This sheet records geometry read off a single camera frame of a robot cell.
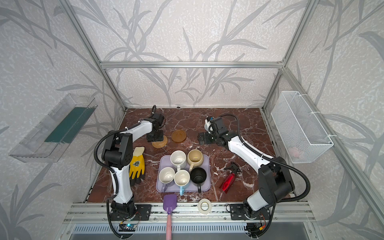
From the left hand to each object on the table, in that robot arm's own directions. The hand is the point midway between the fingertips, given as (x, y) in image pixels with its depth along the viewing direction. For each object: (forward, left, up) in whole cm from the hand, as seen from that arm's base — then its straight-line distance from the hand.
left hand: (159, 134), depth 101 cm
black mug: (-28, -28, 0) cm, 39 cm away
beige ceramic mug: (-17, -25, 0) cm, 30 cm away
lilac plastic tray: (-28, -23, +8) cm, 38 cm away
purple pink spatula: (-43, -14, +1) cm, 45 cm away
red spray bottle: (-32, -44, +2) cm, 54 cm away
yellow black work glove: (-22, +8, +1) cm, 24 cm away
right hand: (-6, -31, +13) cm, 34 cm away
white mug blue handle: (-29, -18, +1) cm, 35 cm away
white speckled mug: (-18, -15, 0) cm, 23 cm away
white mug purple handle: (-27, -10, 0) cm, 29 cm away
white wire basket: (-22, -71, +34) cm, 82 cm away
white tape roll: (-45, -32, -1) cm, 56 cm away
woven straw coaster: (-7, -1, -2) cm, 7 cm away
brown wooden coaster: (0, -13, -2) cm, 13 cm away
